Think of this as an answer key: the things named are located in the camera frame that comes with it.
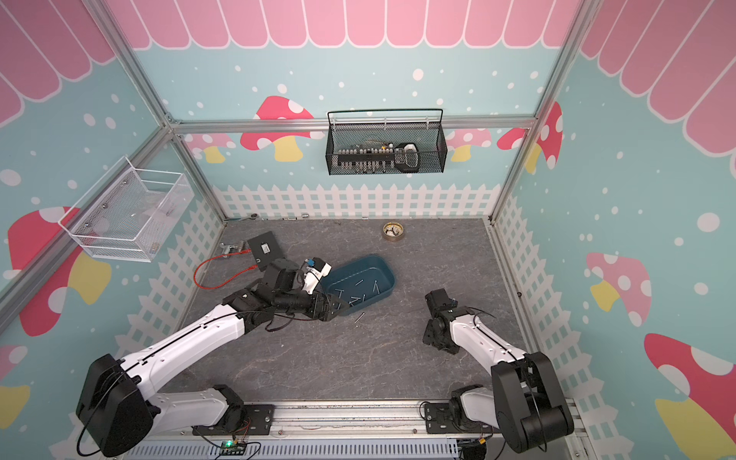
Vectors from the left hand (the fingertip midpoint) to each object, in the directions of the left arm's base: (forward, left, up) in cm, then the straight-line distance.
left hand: (337, 307), depth 77 cm
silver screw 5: (+11, -3, -16) cm, 20 cm away
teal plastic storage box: (+23, -8, -15) cm, 28 cm away
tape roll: (+42, -17, -15) cm, 48 cm away
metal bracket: (+31, +46, -15) cm, 57 cm away
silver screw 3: (+16, -10, -16) cm, 25 cm away
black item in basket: (+43, -19, +18) cm, 51 cm away
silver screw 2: (+17, -5, -15) cm, 23 cm away
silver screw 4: (+14, +2, -17) cm, 22 cm away
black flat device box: (+31, +33, -15) cm, 47 cm away
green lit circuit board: (-31, +26, -19) cm, 44 cm away
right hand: (-2, -29, -16) cm, 34 cm away
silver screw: (+4, -5, -16) cm, 17 cm away
